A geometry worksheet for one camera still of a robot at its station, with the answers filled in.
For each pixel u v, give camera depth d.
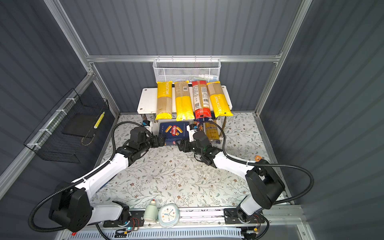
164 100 0.75
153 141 0.75
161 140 0.76
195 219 0.74
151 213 0.69
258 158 0.95
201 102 0.74
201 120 1.04
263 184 0.44
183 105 0.74
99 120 0.79
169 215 0.72
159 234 0.77
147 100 0.80
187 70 0.99
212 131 0.99
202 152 0.64
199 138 0.64
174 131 0.92
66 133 0.73
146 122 0.74
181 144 0.74
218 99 0.77
